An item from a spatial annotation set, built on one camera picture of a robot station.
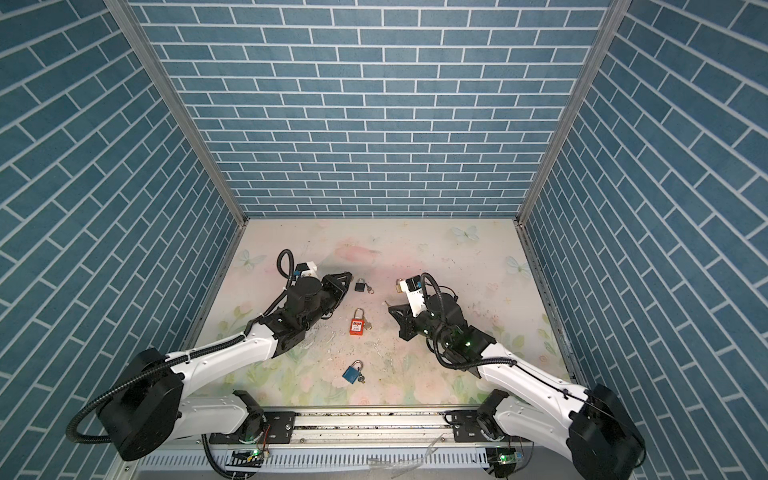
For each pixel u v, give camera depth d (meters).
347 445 0.72
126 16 0.71
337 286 0.72
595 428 0.40
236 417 0.61
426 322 0.63
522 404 0.60
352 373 0.82
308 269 0.77
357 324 0.91
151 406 0.41
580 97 0.85
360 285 0.99
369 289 1.00
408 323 0.68
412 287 0.68
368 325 0.92
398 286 1.00
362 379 0.81
